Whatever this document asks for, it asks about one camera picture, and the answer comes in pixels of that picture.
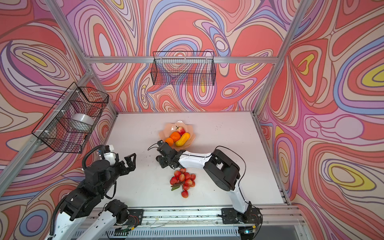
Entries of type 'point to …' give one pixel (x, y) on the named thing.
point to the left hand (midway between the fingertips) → (130, 156)
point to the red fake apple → (180, 130)
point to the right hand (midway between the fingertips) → (164, 161)
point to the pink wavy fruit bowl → (169, 128)
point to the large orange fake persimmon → (175, 136)
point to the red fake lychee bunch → (183, 179)
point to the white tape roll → (82, 121)
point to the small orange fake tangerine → (169, 141)
